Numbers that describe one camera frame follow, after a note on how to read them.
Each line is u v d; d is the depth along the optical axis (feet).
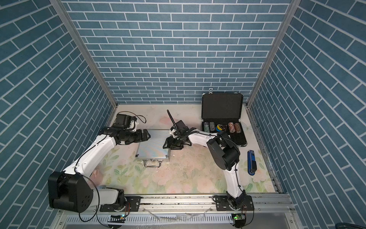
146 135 2.52
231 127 3.34
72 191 1.31
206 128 3.33
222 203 2.42
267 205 2.43
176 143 2.72
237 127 3.34
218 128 3.41
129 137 2.26
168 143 2.72
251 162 2.78
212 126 3.34
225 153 1.73
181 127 2.56
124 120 2.15
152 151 2.92
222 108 3.51
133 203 2.44
